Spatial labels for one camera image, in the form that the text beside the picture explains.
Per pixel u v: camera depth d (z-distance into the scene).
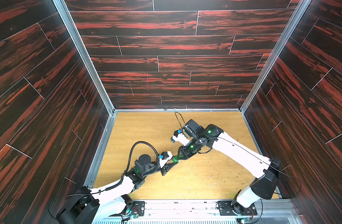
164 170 0.68
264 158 0.44
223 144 0.48
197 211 0.74
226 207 0.72
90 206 0.41
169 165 0.69
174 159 0.72
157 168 0.68
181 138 0.67
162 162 0.66
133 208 0.73
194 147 0.60
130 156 0.70
